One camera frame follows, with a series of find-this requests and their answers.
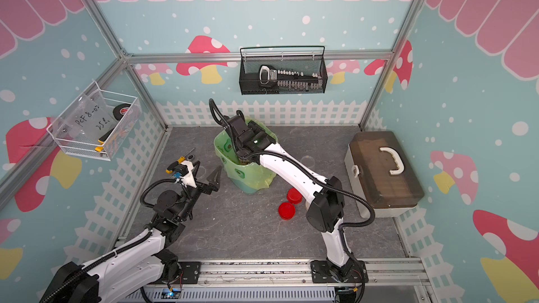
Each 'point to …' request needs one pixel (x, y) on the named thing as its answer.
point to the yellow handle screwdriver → (180, 160)
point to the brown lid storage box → (380, 170)
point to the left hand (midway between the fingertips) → (212, 167)
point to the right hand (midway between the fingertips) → (251, 131)
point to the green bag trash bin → (247, 178)
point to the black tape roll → (116, 109)
